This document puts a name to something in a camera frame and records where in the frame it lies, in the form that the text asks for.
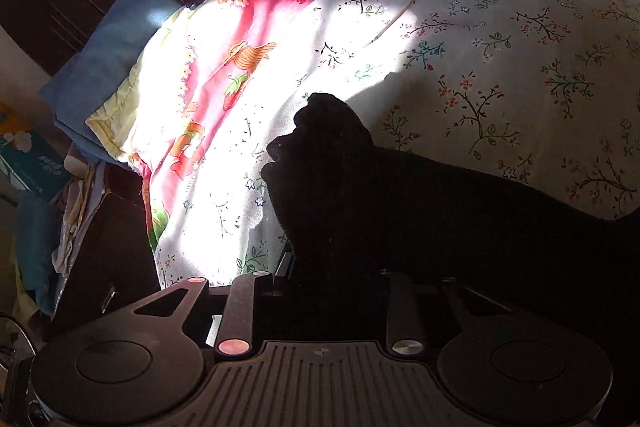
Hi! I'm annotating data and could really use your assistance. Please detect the teal cloth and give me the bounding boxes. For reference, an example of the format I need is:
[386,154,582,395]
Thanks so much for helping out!
[14,194,63,314]

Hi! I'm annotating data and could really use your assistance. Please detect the black pants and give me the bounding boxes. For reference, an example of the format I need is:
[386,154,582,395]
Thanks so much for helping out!
[261,93,640,358]

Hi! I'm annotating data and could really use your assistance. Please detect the teal printed box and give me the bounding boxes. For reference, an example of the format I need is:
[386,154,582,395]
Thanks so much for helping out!
[0,102,73,202]

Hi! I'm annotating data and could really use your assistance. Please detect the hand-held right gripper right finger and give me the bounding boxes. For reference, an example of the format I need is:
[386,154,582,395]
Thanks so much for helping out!
[382,271,513,355]

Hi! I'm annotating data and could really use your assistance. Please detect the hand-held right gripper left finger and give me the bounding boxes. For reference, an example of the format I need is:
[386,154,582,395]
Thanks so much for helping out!
[134,252,297,360]

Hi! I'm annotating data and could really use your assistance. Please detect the floral printed quilt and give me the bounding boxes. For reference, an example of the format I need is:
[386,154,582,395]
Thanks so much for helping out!
[85,0,640,288]

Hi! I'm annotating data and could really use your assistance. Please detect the blue pillow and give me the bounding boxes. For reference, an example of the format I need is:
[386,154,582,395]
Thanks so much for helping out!
[39,0,187,165]

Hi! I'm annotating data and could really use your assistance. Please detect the cream cloth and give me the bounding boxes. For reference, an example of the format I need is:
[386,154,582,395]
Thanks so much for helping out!
[51,164,107,280]

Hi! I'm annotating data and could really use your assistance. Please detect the dark brown nightstand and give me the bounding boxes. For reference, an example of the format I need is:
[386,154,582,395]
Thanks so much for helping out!
[50,159,163,338]

